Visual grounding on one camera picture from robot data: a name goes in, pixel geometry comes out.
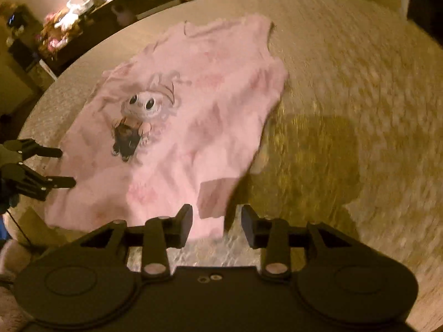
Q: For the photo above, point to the white rounded object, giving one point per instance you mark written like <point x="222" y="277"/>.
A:
<point x="121" y="14"/>

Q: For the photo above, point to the pink printed shirt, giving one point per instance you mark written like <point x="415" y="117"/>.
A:
<point x="193" y="110"/>

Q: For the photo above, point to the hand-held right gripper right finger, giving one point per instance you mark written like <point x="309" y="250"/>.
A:
<point x="247" y="224"/>

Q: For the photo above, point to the white plastic bag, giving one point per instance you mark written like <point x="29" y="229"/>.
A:
<point x="74" y="12"/>

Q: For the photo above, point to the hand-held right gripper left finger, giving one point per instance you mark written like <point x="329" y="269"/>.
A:
<point x="183" y="224"/>

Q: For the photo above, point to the dark appliance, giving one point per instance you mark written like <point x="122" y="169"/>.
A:
<point x="15" y="20"/>

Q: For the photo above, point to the gold lace tablecloth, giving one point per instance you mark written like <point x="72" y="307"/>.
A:
<point x="346" y="76"/>

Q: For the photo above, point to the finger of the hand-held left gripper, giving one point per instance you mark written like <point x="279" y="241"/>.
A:
<point x="59" y="182"/>
<point x="48" y="152"/>

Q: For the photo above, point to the dark wooden sideboard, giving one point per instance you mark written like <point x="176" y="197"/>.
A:
<point x="103" y="24"/>

